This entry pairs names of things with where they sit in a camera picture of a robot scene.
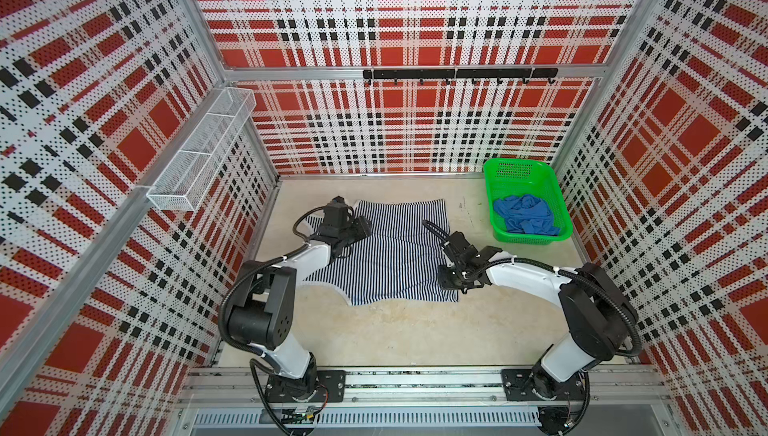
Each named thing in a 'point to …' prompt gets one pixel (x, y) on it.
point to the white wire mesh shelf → (190, 171)
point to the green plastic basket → (526, 176)
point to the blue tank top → (526, 214)
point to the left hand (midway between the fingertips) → (368, 230)
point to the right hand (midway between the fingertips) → (444, 283)
